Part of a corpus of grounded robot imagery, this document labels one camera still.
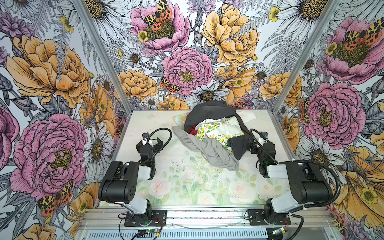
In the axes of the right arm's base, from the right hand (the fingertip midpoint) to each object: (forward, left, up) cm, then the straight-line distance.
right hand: (256, 142), depth 94 cm
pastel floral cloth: (+26, +49, -6) cm, 56 cm away
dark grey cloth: (+25, +23, +5) cm, 34 cm away
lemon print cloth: (+6, +22, +5) cm, 24 cm away
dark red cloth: (+13, +40, -3) cm, 42 cm away
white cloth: (+30, -3, -7) cm, 31 cm away
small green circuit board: (-43, +59, -6) cm, 73 cm away
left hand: (+1, +65, +1) cm, 65 cm away
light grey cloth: (-6, +23, -5) cm, 25 cm away
